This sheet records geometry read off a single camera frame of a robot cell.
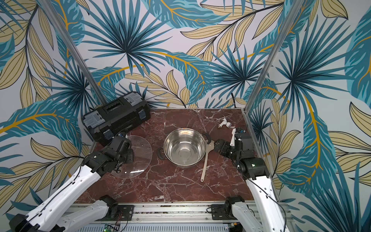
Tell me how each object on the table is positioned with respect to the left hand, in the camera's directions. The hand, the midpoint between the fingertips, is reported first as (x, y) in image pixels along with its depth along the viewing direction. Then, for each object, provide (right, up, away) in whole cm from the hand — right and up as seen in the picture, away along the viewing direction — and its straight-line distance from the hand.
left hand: (128, 156), depth 76 cm
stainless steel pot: (+29, +1, +22) cm, 36 cm away
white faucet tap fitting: (+59, +18, +34) cm, 71 cm away
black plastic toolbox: (-16, +21, +16) cm, 31 cm away
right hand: (+48, +6, -3) cm, 49 cm away
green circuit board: (-8, -35, -4) cm, 36 cm away
